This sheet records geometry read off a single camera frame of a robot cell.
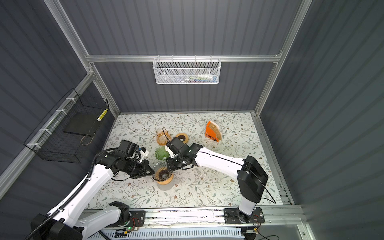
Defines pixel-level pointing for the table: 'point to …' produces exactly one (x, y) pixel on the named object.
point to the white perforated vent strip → (169, 233)
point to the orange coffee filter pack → (212, 131)
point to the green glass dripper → (161, 153)
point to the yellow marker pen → (102, 115)
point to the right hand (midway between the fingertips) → (168, 169)
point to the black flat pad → (83, 123)
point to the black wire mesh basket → (65, 135)
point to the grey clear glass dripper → (161, 171)
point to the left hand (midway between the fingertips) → (154, 173)
